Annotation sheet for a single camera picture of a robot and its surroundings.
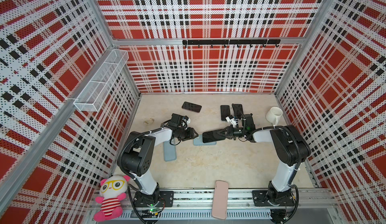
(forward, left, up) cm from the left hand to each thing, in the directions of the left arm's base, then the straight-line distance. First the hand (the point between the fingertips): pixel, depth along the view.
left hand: (195, 137), depth 92 cm
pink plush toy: (-29, +39, +3) cm, 49 cm away
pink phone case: (-35, -12, -2) cm, 37 cm away
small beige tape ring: (+15, +33, -3) cm, 37 cm away
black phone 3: (+27, -33, -6) cm, 43 cm away
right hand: (0, -15, +4) cm, 15 cm away
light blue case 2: (-7, +16, -4) cm, 18 cm away
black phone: (-1, -8, +2) cm, 8 cm away
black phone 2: (+28, +4, -2) cm, 28 cm away
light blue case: (-1, -2, -3) cm, 4 cm away
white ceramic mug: (+14, -52, +4) cm, 54 cm away
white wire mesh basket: (+21, +63, +17) cm, 69 cm away
